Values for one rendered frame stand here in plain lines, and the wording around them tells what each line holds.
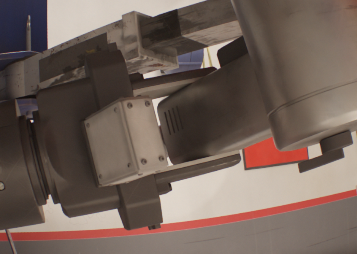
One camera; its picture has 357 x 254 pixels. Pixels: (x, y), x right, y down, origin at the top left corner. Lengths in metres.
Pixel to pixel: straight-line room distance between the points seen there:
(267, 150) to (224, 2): 3.63
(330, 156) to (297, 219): 4.45
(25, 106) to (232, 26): 0.51
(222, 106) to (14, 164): 0.14
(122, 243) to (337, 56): 3.99
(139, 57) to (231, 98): 0.80
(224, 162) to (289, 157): 4.38
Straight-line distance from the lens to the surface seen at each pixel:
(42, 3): 1.61
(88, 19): 4.52
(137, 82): 0.42
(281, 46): 0.31
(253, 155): 4.65
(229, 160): 0.42
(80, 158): 0.40
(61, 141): 0.40
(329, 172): 5.01
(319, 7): 0.31
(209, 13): 1.13
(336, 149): 0.34
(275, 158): 4.73
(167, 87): 0.42
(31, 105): 1.38
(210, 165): 0.42
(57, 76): 1.31
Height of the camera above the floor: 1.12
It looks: 10 degrees up
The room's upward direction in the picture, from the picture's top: 7 degrees counter-clockwise
